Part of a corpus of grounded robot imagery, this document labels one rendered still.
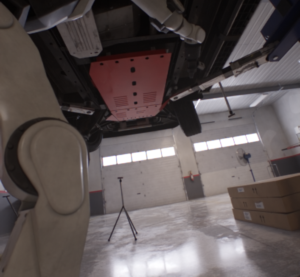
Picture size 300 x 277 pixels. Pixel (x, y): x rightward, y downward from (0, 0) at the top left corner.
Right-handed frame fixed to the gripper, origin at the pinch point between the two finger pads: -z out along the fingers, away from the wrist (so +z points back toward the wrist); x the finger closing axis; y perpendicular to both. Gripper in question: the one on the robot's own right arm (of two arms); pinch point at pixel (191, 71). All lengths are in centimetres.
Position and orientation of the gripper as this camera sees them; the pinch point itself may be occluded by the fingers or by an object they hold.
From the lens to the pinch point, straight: 117.3
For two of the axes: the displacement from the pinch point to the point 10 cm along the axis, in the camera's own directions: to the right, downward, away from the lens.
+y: -9.8, -0.1, 2.0
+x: 1.3, -7.8, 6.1
